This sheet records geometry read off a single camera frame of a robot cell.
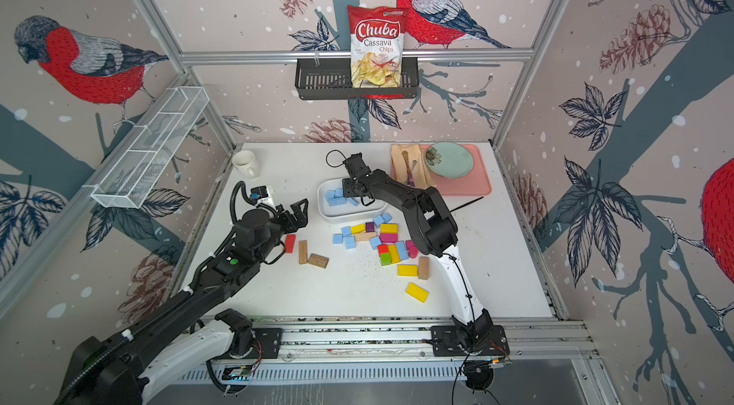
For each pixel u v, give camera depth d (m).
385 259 0.89
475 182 1.07
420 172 1.10
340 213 0.97
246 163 1.04
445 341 0.73
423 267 0.86
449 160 1.15
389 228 0.96
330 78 0.95
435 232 0.59
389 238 0.92
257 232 0.60
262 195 0.68
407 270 0.86
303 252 0.90
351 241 0.92
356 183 0.83
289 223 0.71
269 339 0.73
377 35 0.83
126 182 0.71
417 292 0.82
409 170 1.12
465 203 1.00
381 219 0.95
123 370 0.39
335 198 1.01
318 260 0.88
